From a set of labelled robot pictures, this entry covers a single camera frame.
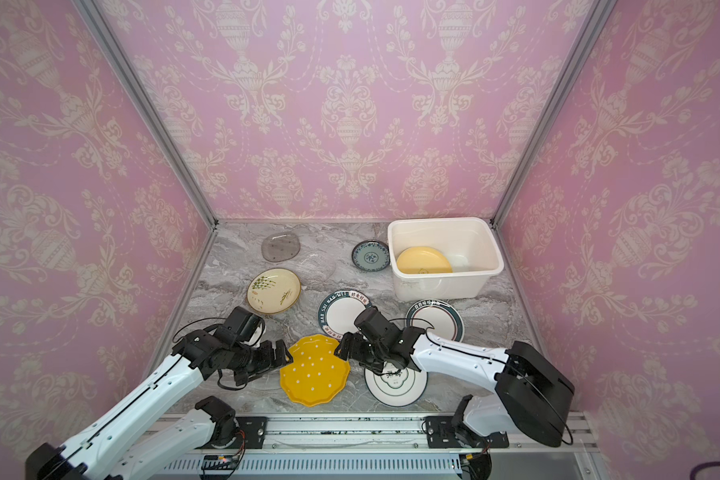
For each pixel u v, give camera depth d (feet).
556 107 2.79
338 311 3.16
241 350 2.12
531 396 1.37
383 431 2.49
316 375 2.73
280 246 3.72
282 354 2.33
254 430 2.44
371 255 3.59
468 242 3.44
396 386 2.66
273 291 3.29
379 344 2.05
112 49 2.46
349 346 2.39
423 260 3.44
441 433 2.39
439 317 3.13
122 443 1.42
